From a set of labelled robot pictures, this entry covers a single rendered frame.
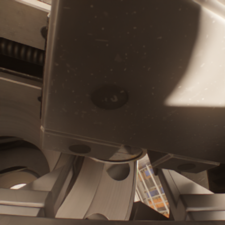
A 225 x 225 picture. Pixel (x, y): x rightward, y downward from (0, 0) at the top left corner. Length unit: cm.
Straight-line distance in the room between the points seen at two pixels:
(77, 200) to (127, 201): 6
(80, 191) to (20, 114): 28
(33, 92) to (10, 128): 35
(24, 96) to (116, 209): 16
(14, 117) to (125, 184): 32
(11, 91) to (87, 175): 12
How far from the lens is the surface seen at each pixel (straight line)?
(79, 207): 20
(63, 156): 21
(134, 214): 23
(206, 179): 20
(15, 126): 49
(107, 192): 21
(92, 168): 21
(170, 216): 24
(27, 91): 17
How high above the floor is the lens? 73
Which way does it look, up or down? 25 degrees down
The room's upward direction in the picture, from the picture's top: 156 degrees clockwise
